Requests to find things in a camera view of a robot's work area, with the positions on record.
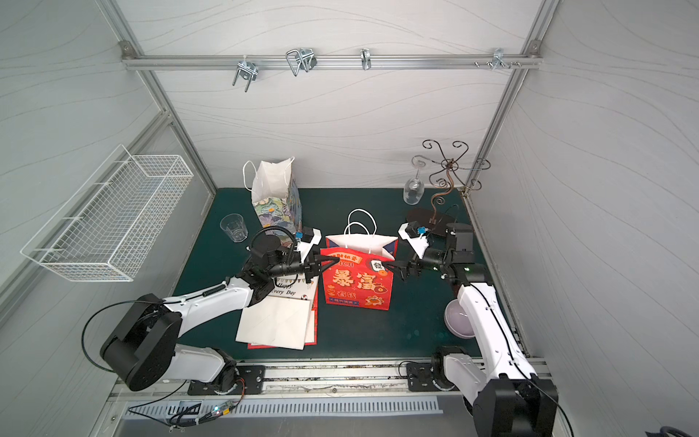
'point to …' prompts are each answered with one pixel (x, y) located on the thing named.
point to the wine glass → (414, 189)
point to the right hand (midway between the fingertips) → (393, 249)
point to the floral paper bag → (275, 195)
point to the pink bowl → (457, 320)
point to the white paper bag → (285, 318)
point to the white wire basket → (108, 227)
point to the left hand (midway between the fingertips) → (338, 260)
